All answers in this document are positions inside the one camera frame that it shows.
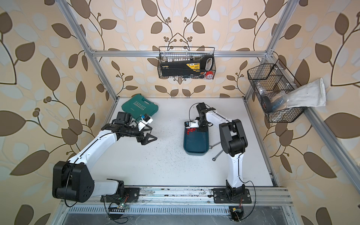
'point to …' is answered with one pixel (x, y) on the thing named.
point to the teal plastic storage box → (196, 143)
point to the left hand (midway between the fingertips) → (153, 132)
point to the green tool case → (138, 105)
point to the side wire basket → (270, 83)
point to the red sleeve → (191, 130)
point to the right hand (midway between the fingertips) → (200, 125)
